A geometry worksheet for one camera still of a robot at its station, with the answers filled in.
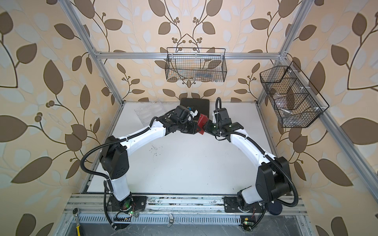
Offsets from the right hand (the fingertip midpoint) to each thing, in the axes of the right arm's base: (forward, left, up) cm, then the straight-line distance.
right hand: (204, 127), depth 85 cm
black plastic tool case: (+29, -1, -11) cm, 31 cm away
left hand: (-2, +3, +2) cm, 4 cm away
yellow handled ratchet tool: (-38, +66, -15) cm, 78 cm away
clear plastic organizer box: (+25, +41, -13) cm, 49 cm away
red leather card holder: (+2, 0, +5) cm, 5 cm away
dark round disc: (-40, -32, -14) cm, 53 cm away
